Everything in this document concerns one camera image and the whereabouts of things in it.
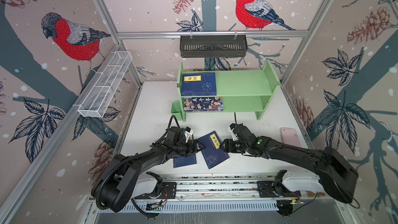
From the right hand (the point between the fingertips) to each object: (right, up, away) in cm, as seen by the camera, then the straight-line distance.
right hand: (221, 148), depth 82 cm
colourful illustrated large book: (-17, +24, +8) cm, 30 cm away
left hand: (-11, 0, -2) cm, 11 cm away
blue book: (-21, -7, 0) cm, 22 cm away
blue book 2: (-5, -3, +4) cm, 7 cm away
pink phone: (+42, +4, +8) cm, 43 cm away
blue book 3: (-11, +35, -2) cm, 37 cm away
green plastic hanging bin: (-29, +19, +19) cm, 40 cm away
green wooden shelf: (+10, +31, -3) cm, 33 cm away
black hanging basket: (-5, +62, +24) cm, 67 cm away
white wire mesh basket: (-61, +36, -3) cm, 71 cm away
